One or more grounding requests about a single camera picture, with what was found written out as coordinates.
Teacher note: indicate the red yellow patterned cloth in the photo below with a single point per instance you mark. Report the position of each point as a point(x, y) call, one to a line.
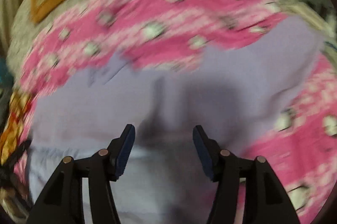
point(19, 107)

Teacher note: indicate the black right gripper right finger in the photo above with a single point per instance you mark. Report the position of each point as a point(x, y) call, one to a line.
point(266, 200)

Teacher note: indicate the pink penguin fleece blanket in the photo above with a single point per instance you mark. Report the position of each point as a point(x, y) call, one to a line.
point(301, 146)

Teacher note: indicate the teal blue cloth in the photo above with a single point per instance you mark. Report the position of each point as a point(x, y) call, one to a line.
point(6, 78)

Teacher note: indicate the lavender quilted jacket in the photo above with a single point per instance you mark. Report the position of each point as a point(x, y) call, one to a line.
point(235, 95)

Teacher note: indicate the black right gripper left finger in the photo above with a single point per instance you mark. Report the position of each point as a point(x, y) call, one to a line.
point(61, 199)

